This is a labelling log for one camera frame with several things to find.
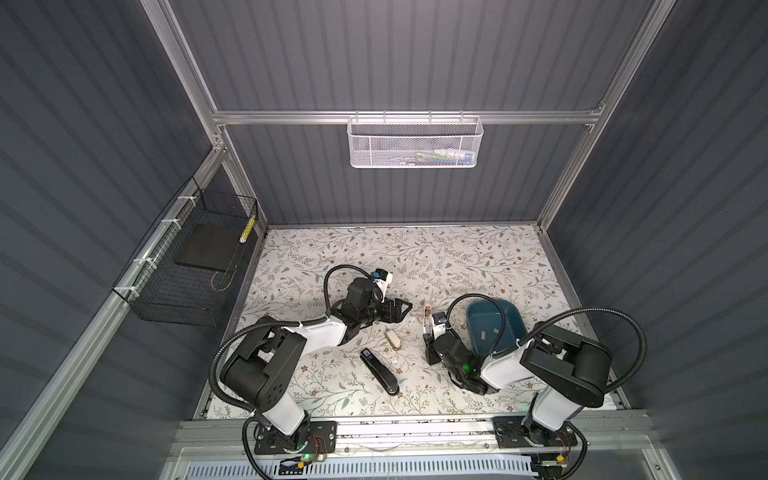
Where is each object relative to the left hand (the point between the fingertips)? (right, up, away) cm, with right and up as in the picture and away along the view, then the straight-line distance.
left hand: (404, 304), depth 89 cm
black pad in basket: (-51, +17, -11) cm, 55 cm away
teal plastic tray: (+25, -6, +2) cm, 26 cm away
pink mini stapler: (+7, -3, +2) cm, 8 cm away
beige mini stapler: (-3, -10, -1) cm, 11 cm away
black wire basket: (-55, +11, -16) cm, 59 cm away
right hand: (+8, -11, +2) cm, 14 cm away
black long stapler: (-7, -17, -9) cm, 20 cm away
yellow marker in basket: (-44, +19, -9) cm, 49 cm away
